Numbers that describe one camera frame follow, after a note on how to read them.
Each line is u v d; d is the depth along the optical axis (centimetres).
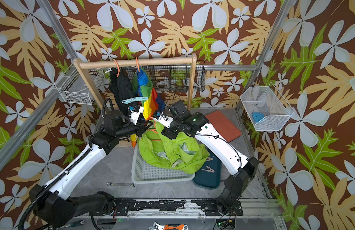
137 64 62
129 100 62
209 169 86
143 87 65
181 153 72
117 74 67
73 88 83
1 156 49
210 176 85
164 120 60
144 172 86
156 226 69
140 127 62
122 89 66
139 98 62
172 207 75
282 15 70
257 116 80
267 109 83
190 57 63
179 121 52
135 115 63
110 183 82
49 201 38
